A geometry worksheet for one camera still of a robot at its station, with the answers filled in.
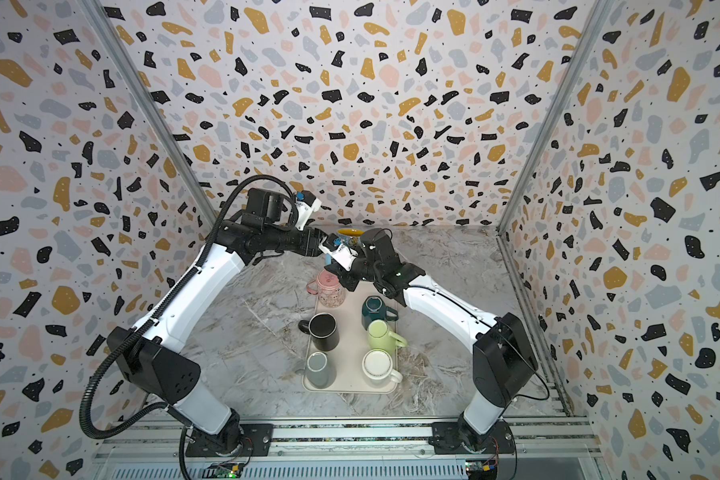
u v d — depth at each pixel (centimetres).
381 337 81
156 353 41
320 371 76
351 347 90
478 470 72
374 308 86
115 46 74
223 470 70
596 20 72
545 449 75
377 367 78
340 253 67
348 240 78
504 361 44
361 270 69
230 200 54
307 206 68
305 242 66
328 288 91
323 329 84
